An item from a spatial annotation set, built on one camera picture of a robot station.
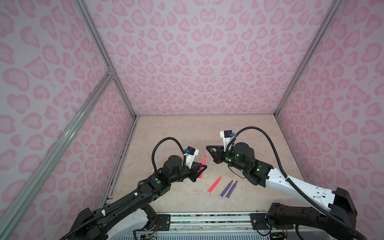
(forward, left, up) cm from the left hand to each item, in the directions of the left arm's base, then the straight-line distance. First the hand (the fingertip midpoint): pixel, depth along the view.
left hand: (206, 164), depth 71 cm
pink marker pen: (+1, +1, +1) cm, 2 cm away
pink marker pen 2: (-4, -4, -20) cm, 21 cm away
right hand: (+5, 0, +7) cm, 9 cm away
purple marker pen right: (-6, -14, -21) cm, 26 cm away
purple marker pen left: (-5, -11, -21) cm, 24 cm away
